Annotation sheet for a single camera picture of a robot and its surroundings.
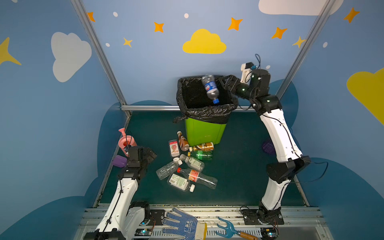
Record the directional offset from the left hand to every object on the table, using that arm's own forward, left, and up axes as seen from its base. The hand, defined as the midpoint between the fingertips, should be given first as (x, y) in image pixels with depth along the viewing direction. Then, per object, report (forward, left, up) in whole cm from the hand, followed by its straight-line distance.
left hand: (150, 154), depth 83 cm
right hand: (+21, -40, +37) cm, 58 cm away
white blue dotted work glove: (-33, -22, -12) cm, 42 cm away
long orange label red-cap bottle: (-9, -26, -8) cm, 29 cm away
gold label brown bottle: (+10, -33, -7) cm, 35 cm away
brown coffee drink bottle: (+12, -18, -7) cm, 23 cm away
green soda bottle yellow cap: (+5, -29, -9) cm, 31 cm away
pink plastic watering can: (+8, +16, +2) cm, 18 cm away
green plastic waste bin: (+16, -29, +1) cm, 33 cm away
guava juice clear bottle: (+9, -12, -8) cm, 17 cm away
